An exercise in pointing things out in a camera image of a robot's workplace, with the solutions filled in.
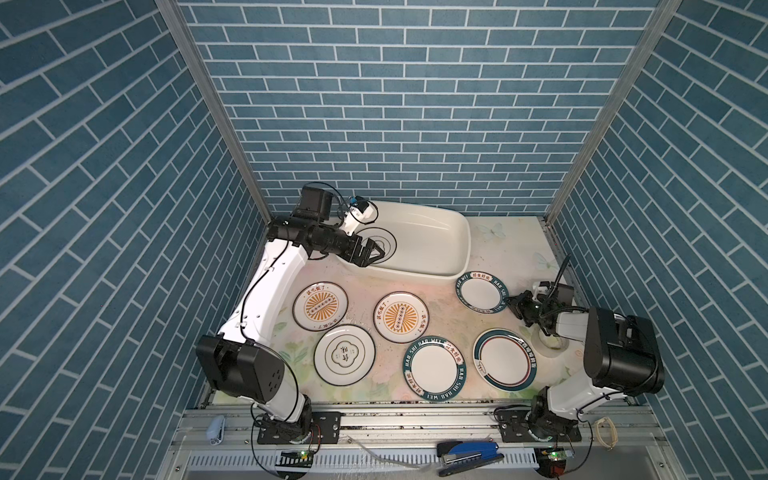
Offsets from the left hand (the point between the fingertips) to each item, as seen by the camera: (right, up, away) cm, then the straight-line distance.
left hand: (370, 246), depth 75 cm
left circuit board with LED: (-18, -53, -3) cm, 56 cm away
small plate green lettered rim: (+37, -16, +28) cm, 49 cm away
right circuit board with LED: (+44, -52, -4) cm, 69 cm away
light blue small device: (-37, -44, -5) cm, 57 cm away
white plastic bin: (+20, +1, +37) cm, 42 cm away
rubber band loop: (+59, -47, -1) cm, 76 cm away
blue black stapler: (+21, -48, -7) cm, 53 cm away
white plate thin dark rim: (+1, +3, +38) cm, 39 cm away
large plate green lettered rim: (+17, -34, +8) cm, 39 cm away
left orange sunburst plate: (-18, -20, +21) cm, 34 cm away
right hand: (+42, -16, +20) cm, 49 cm away
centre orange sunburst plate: (+8, -22, +18) cm, 30 cm away
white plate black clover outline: (-9, -31, +10) cm, 34 cm away
